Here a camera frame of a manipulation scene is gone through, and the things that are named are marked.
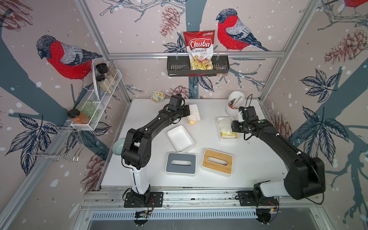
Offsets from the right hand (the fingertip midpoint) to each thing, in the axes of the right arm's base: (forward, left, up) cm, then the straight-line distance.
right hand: (234, 124), depth 88 cm
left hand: (+10, +27, +5) cm, 29 cm away
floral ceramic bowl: (+36, +58, -12) cm, 69 cm away
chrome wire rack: (-23, +85, +14) cm, 90 cm away
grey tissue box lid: (-21, +33, -13) cm, 41 cm away
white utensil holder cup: (+25, -6, -3) cm, 26 cm away
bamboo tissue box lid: (-19, +11, -12) cm, 25 cm away
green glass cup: (-8, +79, +22) cm, 82 cm away
